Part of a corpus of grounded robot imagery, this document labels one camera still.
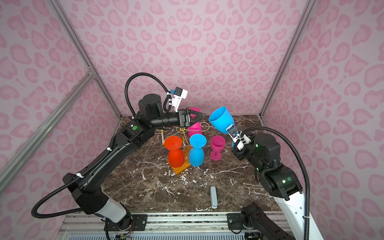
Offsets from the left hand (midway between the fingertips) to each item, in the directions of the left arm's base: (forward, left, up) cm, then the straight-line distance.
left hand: (203, 114), depth 56 cm
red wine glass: (-6, +12, -21) cm, 25 cm away
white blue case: (-19, -6, -43) cm, 47 cm away
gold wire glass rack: (+5, +10, -16) cm, 19 cm away
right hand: (-3, -13, -9) cm, 16 cm away
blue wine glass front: (-5, +3, -21) cm, 22 cm away
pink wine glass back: (+11, +3, -23) cm, 26 cm away
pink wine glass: (+6, -9, -31) cm, 33 cm away
